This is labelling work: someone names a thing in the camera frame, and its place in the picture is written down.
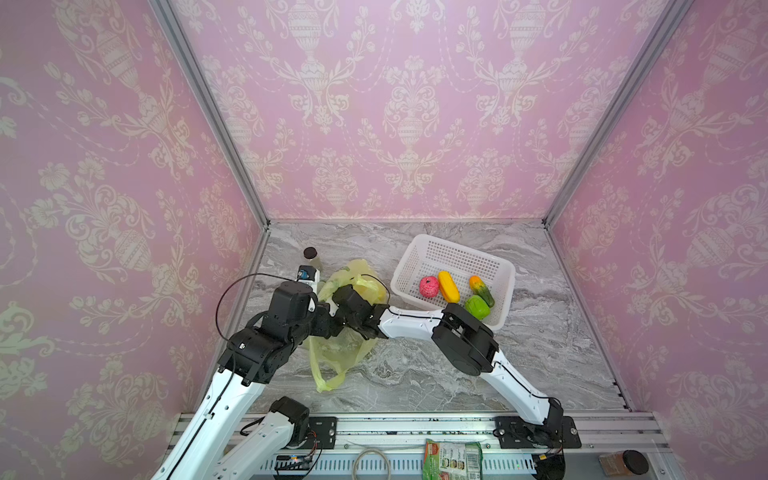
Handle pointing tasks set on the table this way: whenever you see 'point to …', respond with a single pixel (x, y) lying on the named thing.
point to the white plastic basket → (428, 256)
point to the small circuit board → (293, 462)
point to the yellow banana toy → (449, 287)
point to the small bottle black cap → (310, 252)
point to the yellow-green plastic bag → (332, 357)
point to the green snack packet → (452, 460)
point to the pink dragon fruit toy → (429, 286)
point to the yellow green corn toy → (478, 287)
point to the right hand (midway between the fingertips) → (321, 314)
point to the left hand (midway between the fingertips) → (324, 307)
